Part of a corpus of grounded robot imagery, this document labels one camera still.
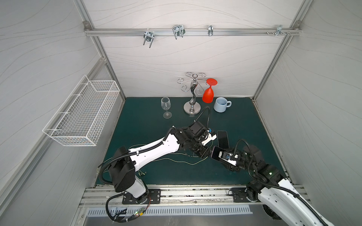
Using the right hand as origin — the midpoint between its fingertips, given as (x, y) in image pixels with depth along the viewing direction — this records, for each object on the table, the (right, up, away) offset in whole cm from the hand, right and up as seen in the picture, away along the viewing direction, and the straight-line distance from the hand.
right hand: (225, 152), depth 78 cm
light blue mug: (+6, +29, +32) cm, 44 cm away
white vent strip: (-25, -27, -8) cm, 38 cm away
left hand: (-11, 0, -7) cm, 13 cm away
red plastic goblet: (-6, +35, +20) cm, 41 cm away
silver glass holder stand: (-17, +26, +33) cm, 46 cm away
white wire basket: (-75, +19, -10) cm, 78 cm away
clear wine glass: (-37, +29, +21) cm, 51 cm away
